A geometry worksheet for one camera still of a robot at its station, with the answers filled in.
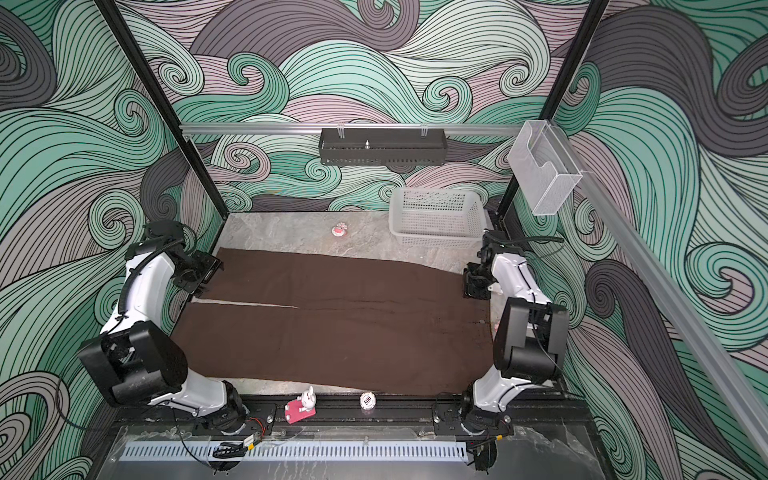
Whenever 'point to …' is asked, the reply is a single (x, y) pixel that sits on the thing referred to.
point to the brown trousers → (337, 322)
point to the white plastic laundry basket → (436, 218)
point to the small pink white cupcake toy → (339, 229)
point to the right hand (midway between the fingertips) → (463, 281)
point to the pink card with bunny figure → (302, 407)
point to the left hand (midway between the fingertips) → (218, 270)
